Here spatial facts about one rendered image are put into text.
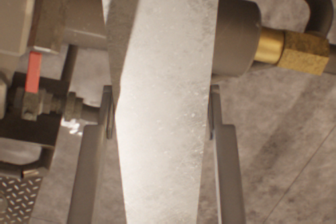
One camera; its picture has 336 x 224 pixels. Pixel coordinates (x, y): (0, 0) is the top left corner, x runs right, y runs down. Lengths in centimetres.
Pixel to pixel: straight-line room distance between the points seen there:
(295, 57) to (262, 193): 133
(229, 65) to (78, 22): 14
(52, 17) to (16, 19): 11
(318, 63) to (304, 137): 115
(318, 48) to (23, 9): 27
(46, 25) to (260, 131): 132
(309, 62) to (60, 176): 133
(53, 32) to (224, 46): 18
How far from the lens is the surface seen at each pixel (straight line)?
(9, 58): 106
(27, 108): 97
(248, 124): 161
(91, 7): 47
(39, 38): 36
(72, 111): 99
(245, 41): 49
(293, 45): 52
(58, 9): 36
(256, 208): 188
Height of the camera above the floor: 121
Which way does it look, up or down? 52 degrees down
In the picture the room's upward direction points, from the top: 179 degrees clockwise
